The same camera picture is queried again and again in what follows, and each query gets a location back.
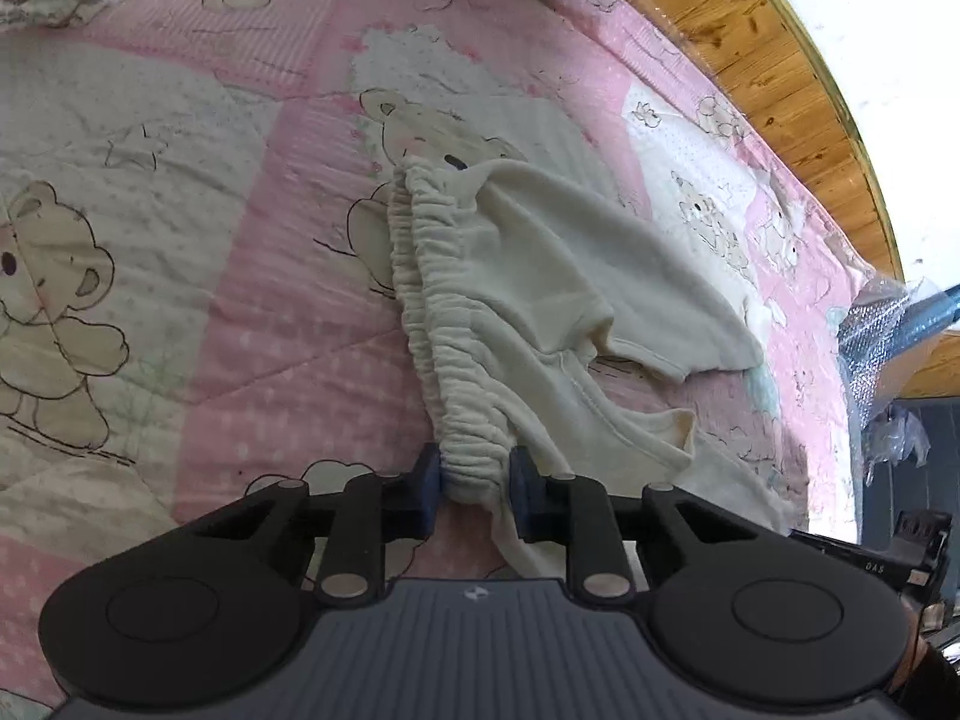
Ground pink bear printed blanket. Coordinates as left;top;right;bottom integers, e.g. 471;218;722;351
0;0;875;691

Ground bubble wrap sheet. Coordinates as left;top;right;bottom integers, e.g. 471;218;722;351
836;274;960;466

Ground clear plastic bag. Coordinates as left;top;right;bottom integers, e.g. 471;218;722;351
862;405;931;481

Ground wooden headboard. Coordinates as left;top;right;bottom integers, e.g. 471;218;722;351
555;0;905;278

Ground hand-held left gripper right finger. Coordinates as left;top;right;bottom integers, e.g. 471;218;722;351
510;446;758;605

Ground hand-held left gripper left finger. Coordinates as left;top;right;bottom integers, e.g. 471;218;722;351
191;444;443;608

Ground wooden furniture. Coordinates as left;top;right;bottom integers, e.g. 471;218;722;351
896;330;960;400

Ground cream pants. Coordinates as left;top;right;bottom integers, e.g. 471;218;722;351
386;154;803;578

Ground blue metal frame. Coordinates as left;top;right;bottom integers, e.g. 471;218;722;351
900;281;960;338

